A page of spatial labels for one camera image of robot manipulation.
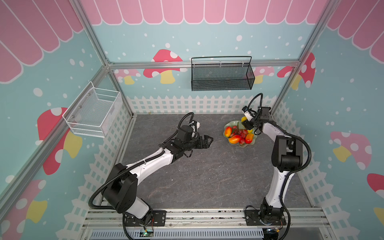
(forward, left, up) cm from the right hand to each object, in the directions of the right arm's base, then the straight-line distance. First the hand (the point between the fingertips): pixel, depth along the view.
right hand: (247, 118), depth 103 cm
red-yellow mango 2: (-14, +1, -4) cm, 15 cm away
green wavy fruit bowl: (-1, +9, -4) cm, 10 cm away
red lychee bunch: (-10, +5, -4) cm, 12 cm away
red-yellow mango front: (-16, +11, -3) cm, 20 cm away
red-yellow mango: (-10, +15, -2) cm, 18 cm away
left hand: (-25, +30, +7) cm, 39 cm away
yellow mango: (-2, +4, +2) cm, 5 cm away
